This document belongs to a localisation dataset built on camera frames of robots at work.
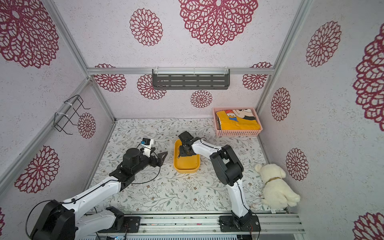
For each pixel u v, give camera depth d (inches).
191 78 37.3
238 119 43.4
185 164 36.0
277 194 29.2
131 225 29.3
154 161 28.2
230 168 21.6
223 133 41.8
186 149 29.3
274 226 29.4
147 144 27.7
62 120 29.2
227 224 29.1
